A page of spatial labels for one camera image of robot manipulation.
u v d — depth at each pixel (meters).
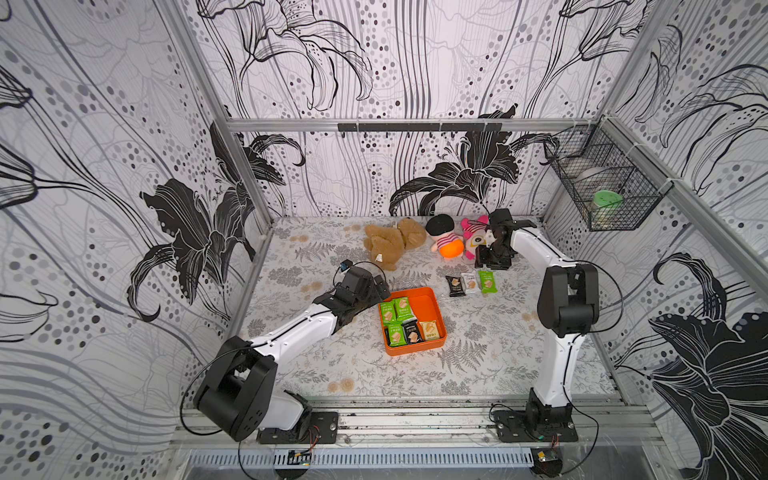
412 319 0.90
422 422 0.75
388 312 0.91
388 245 0.98
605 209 0.80
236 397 0.42
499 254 0.83
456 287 0.98
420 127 0.91
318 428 0.73
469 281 1.00
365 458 0.76
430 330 0.88
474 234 1.07
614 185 0.80
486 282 0.99
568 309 0.55
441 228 1.08
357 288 0.66
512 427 0.72
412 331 0.86
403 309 0.91
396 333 0.86
